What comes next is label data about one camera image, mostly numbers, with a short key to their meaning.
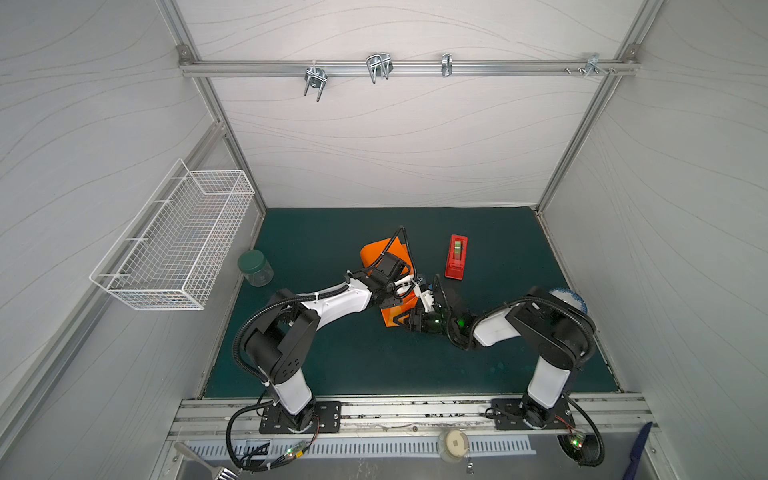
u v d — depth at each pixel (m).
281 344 0.46
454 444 0.61
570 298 0.92
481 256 1.07
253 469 0.66
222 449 0.69
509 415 0.73
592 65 0.77
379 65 0.77
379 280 0.70
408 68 0.79
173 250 0.69
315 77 0.80
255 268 0.91
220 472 0.66
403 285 0.79
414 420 0.73
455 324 0.73
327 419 0.74
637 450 0.70
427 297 0.85
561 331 0.50
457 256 0.99
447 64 0.78
